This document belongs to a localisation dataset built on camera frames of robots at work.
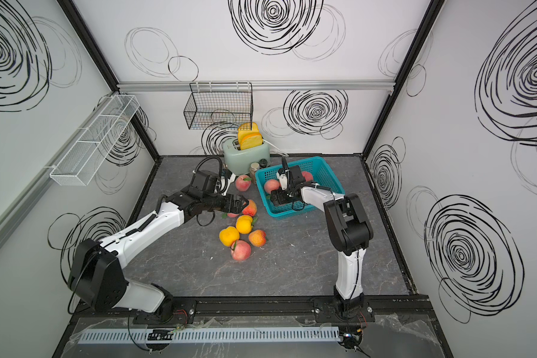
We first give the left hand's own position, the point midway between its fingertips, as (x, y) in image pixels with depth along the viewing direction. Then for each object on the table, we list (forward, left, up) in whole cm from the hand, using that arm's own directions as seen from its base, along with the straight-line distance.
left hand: (239, 200), depth 83 cm
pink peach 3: (+1, +4, -12) cm, 13 cm away
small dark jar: (+25, -8, -6) cm, 27 cm away
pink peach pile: (-15, -1, -10) cm, 18 cm away
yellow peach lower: (-9, +4, -11) cm, 15 cm away
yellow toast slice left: (+35, +1, +6) cm, 35 cm away
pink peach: (+17, +1, -10) cm, 20 cm away
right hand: (+11, -16, -12) cm, 23 cm away
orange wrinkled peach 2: (-10, -7, -11) cm, 16 cm away
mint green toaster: (+27, +5, -6) cm, 28 cm away
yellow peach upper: (-4, -1, -11) cm, 12 cm away
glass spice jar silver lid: (+23, -3, -6) cm, 24 cm away
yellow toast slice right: (+29, -2, +5) cm, 30 cm away
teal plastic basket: (+23, -36, -11) cm, 44 cm away
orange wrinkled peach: (+3, -4, -11) cm, 12 cm away
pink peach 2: (+15, -12, -9) cm, 21 cm away
